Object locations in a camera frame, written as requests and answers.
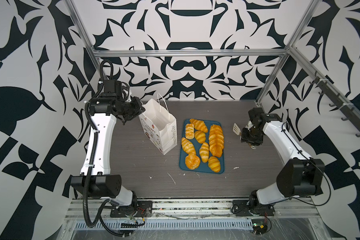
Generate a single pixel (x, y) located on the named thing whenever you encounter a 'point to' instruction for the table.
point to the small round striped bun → (200, 136)
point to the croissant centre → (204, 151)
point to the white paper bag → (159, 126)
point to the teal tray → (203, 167)
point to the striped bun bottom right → (214, 164)
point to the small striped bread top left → (189, 132)
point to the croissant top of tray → (199, 125)
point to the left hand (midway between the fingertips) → (144, 106)
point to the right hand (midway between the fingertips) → (246, 139)
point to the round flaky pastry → (192, 161)
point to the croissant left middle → (187, 146)
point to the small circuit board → (259, 226)
